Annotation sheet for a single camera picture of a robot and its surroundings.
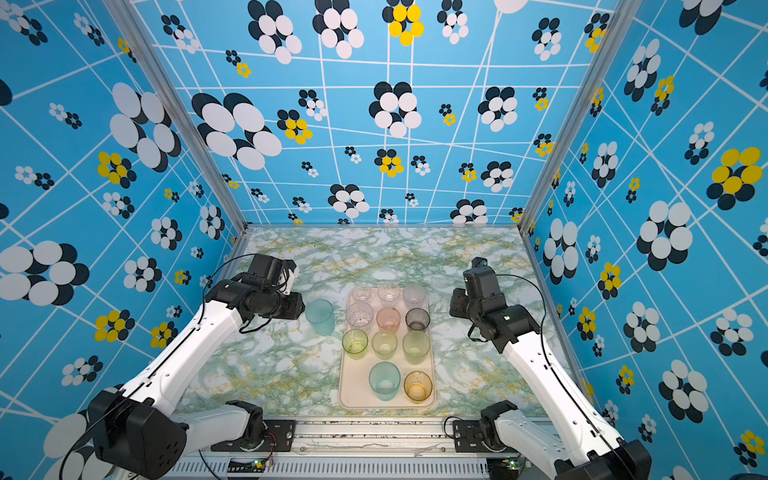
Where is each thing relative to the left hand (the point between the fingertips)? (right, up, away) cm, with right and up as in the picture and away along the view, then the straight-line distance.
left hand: (301, 305), depth 81 cm
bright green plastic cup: (+14, -13, +8) cm, 20 cm away
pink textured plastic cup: (+24, -7, +11) cm, 27 cm away
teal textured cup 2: (+23, -20, -2) cm, 30 cm away
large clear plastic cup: (+15, -4, +8) cm, 18 cm away
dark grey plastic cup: (+33, -6, +10) cm, 35 cm away
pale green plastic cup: (+23, -13, +7) cm, 27 cm away
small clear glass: (+15, +1, +16) cm, 22 cm away
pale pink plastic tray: (+15, -24, 0) cm, 28 cm away
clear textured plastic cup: (+33, 0, +17) cm, 37 cm away
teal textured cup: (+2, -5, +12) cm, 13 cm away
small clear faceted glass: (+24, +1, +18) cm, 30 cm away
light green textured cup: (+32, -13, +6) cm, 35 cm away
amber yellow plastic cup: (+32, -22, 0) cm, 39 cm away
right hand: (+43, +3, -2) cm, 44 cm away
